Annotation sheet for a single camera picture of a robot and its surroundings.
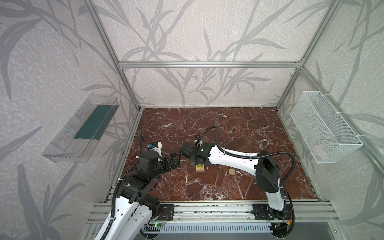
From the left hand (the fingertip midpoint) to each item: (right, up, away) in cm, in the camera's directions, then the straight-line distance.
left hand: (176, 153), depth 73 cm
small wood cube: (+30, -13, +12) cm, 34 cm away
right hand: (+10, -2, +12) cm, 15 cm away
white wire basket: (+66, +10, -10) cm, 68 cm away
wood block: (+12, -11, +12) cm, 20 cm away
